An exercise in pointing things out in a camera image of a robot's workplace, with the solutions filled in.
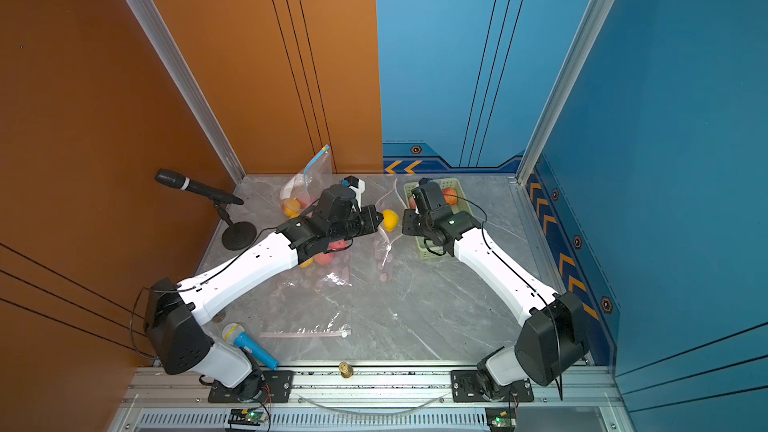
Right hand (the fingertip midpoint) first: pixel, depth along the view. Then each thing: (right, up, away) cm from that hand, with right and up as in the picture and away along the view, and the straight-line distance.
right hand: (409, 219), depth 82 cm
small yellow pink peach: (-5, 0, +1) cm, 5 cm away
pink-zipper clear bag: (-27, -32, 0) cm, 42 cm away
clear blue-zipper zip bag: (-33, +9, +12) cm, 36 cm away
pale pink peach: (-16, -5, -14) cm, 22 cm away
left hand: (-6, +2, -5) cm, 8 cm away
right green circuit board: (+22, -47, -11) cm, 53 cm away
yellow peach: (-38, +3, +15) cm, 40 cm away
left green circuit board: (-40, -47, -12) cm, 62 cm away
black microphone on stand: (-58, -7, +20) cm, 61 cm away
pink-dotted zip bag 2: (-5, +4, +5) cm, 8 cm away
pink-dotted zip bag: (-22, -17, +8) cm, 29 cm away
